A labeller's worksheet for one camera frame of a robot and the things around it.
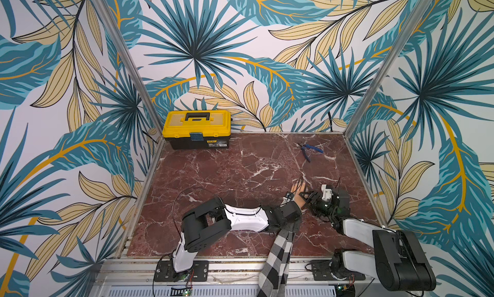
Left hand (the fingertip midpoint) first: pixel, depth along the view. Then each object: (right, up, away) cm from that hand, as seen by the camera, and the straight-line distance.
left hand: (288, 220), depth 85 cm
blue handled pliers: (+15, +33, +28) cm, 46 cm away
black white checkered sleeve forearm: (-9, -15, -19) cm, 25 cm away
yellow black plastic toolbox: (-44, +42, +15) cm, 63 cm away
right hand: (+7, +10, +4) cm, 13 cm away
